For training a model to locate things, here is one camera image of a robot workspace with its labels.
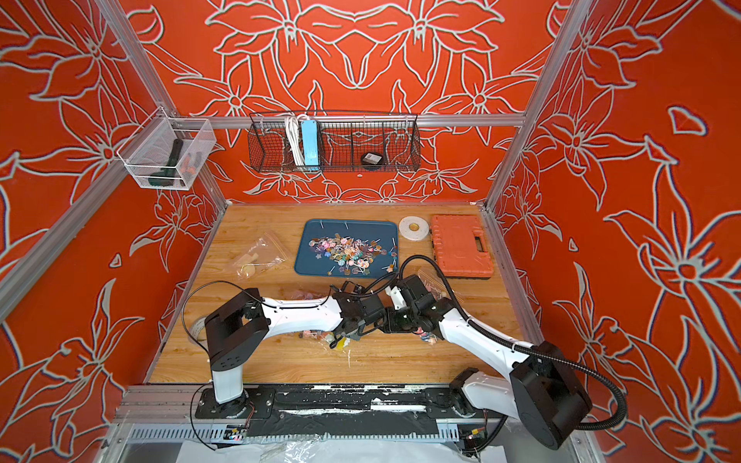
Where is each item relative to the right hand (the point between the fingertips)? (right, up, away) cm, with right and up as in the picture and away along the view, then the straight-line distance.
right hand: (378, 321), depth 81 cm
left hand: (-8, -3, +6) cm, 11 cm away
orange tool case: (+29, +21, +18) cm, 40 cm away
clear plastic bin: (-68, +51, +10) cm, 86 cm away
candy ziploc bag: (-41, +17, +22) cm, 49 cm away
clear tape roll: (-55, -4, +4) cm, 55 cm away
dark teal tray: (-3, +26, +30) cm, 40 cm away
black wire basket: (-11, +58, +16) cm, 61 cm away
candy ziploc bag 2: (-18, -5, +2) cm, 19 cm away
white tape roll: (+15, +27, +29) cm, 43 cm away
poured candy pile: (-8, +17, +19) cm, 27 cm away
